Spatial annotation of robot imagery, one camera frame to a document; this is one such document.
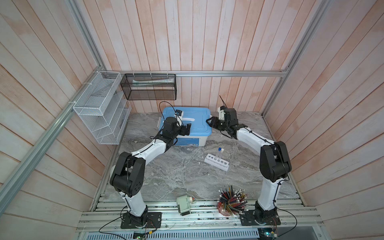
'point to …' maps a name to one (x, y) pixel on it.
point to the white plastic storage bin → (188, 140)
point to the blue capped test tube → (219, 149)
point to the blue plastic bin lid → (197, 116)
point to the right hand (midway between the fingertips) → (207, 121)
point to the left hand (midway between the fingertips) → (184, 124)
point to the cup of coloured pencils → (232, 202)
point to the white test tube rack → (221, 164)
